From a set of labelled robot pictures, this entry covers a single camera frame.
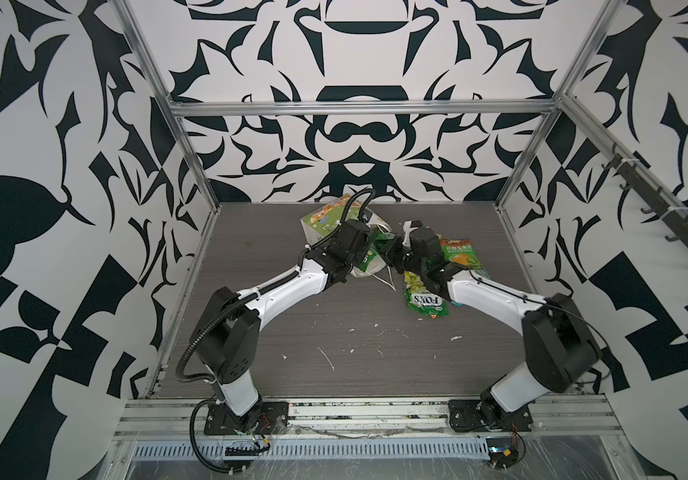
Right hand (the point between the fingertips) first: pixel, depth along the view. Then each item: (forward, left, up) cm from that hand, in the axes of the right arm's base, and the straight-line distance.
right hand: (373, 242), depth 84 cm
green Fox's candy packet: (-9, -14, -17) cm, 24 cm away
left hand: (+4, +6, +1) cm, 7 cm away
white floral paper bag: (+19, +11, -7) cm, 23 cm away
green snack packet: (+8, -31, -17) cm, 36 cm away
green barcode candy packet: (+2, 0, -1) cm, 3 cm away
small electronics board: (-46, -28, -22) cm, 59 cm away
